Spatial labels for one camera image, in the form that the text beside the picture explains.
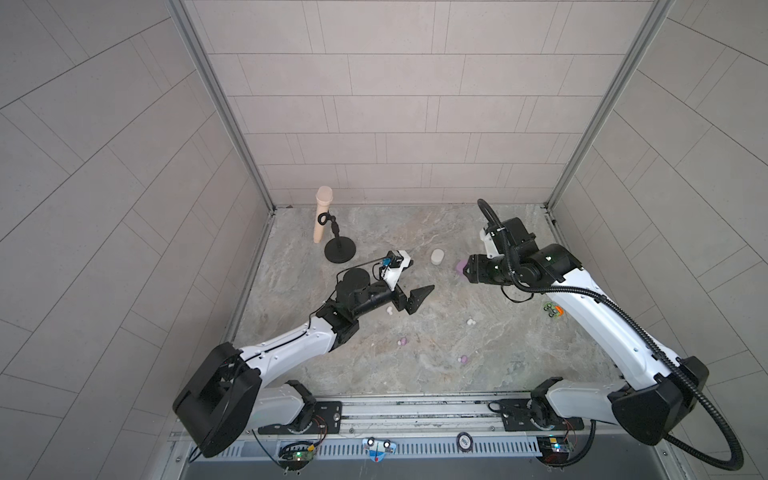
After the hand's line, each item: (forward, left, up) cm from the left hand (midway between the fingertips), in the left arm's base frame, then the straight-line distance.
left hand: (425, 276), depth 73 cm
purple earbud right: (-14, -11, -20) cm, 27 cm away
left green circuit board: (-35, +29, -20) cm, 50 cm away
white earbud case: (+19, -7, -18) cm, 27 cm away
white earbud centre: (-3, -15, -20) cm, 25 cm away
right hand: (+2, -11, -1) cm, 12 cm away
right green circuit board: (-33, -30, -20) cm, 49 cm away
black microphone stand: (+22, +27, -19) cm, 40 cm away
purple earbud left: (-9, +5, -20) cm, 22 cm away
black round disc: (-32, -9, -20) cm, 39 cm away
